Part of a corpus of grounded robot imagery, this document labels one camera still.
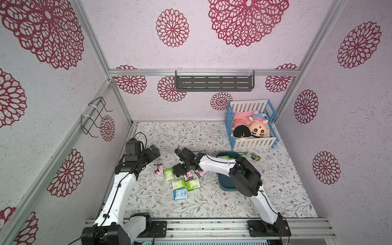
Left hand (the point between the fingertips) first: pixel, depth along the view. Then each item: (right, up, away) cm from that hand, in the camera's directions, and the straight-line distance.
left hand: (153, 153), depth 82 cm
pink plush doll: (+52, +13, +15) cm, 56 cm away
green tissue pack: (+7, -13, +8) cm, 17 cm away
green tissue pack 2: (+14, -17, +3) cm, 22 cm away
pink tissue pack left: (+1, -11, +10) cm, 15 cm away
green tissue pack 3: (+22, -18, +4) cm, 28 cm away
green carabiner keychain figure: (+61, -3, +18) cm, 63 cm away
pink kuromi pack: (+19, -14, +7) cm, 25 cm away
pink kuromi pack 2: (+26, -13, +8) cm, 30 cm away
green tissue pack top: (+42, -4, +11) cm, 43 cm away
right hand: (+16, -10, +13) cm, 23 cm away
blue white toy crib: (+72, +31, +27) cm, 83 cm away
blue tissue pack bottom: (+15, -22, 0) cm, 27 cm away
